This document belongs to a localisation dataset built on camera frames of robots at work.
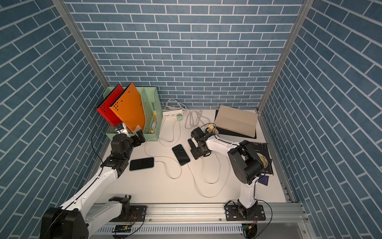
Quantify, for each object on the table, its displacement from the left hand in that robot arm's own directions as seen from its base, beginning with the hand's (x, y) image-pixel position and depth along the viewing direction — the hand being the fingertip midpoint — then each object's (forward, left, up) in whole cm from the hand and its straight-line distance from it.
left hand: (138, 131), depth 82 cm
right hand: (-3, -35, -18) cm, 39 cm away
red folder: (+10, +20, +8) cm, 24 cm away
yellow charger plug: (+13, -43, -12) cm, 46 cm away
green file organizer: (+31, +1, -8) cm, 32 cm away
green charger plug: (+26, -19, -17) cm, 37 cm away
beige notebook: (+24, -64, -18) cm, 71 cm away
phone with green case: (-3, -23, -22) cm, 31 cm away
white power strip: (+30, -14, -17) cm, 37 cm away
